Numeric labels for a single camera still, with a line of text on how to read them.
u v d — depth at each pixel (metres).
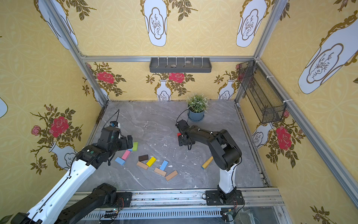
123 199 0.73
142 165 0.86
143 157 0.90
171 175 0.82
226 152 0.50
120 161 0.86
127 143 0.69
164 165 0.86
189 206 0.73
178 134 1.00
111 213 0.72
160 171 0.83
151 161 0.86
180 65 0.91
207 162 0.86
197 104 0.97
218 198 0.66
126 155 0.89
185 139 0.71
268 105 0.83
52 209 0.39
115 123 0.66
